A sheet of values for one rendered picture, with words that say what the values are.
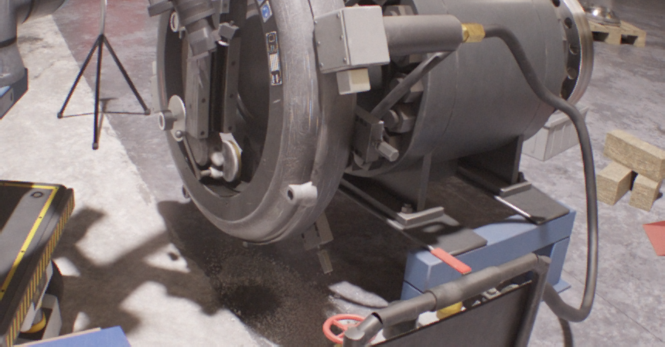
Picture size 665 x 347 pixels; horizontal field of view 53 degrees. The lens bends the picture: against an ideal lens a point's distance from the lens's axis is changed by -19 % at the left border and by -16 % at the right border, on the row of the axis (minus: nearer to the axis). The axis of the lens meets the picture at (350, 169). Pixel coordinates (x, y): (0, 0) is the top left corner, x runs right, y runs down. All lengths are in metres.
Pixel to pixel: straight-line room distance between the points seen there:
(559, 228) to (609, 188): 0.79
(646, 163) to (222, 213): 1.74
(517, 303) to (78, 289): 1.22
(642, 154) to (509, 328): 1.80
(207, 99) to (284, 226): 0.34
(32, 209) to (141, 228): 0.67
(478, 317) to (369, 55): 0.48
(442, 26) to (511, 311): 0.56
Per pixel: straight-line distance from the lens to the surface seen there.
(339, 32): 1.31
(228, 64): 1.72
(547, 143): 3.09
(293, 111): 1.40
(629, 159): 2.96
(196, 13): 1.46
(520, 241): 1.94
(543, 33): 1.96
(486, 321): 1.15
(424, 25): 1.42
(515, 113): 1.93
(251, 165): 1.82
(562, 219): 2.06
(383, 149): 1.42
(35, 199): 1.79
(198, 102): 1.72
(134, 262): 2.14
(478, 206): 2.61
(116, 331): 0.85
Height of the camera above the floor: 1.09
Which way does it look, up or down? 23 degrees down
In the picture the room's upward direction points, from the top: 5 degrees clockwise
